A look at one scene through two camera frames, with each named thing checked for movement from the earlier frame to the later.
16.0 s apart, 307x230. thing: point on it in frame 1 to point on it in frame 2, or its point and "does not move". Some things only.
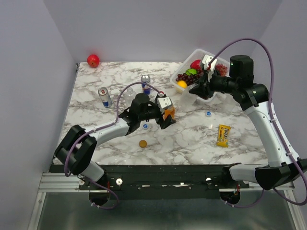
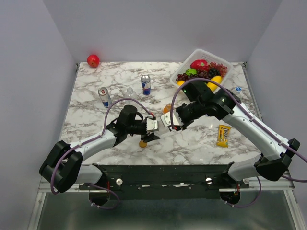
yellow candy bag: x=223 y=135 does not move
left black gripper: x=168 y=121 to x=151 y=137
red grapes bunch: x=222 y=69 does not move
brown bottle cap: x=143 y=143 does not move
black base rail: x=159 y=181 does not move
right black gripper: x=203 y=89 to x=178 y=111
